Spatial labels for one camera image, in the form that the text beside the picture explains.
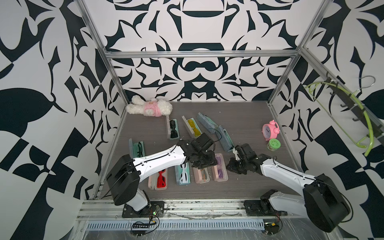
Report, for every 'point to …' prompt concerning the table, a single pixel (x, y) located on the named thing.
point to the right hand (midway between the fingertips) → (225, 165)
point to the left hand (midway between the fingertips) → (215, 161)
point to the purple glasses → (220, 171)
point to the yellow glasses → (197, 132)
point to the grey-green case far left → (136, 149)
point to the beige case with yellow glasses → (189, 128)
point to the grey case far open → (211, 126)
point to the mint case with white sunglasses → (178, 171)
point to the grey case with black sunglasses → (177, 129)
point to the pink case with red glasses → (152, 181)
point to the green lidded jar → (273, 144)
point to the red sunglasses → (161, 181)
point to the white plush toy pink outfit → (155, 108)
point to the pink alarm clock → (270, 131)
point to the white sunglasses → (184, 177)
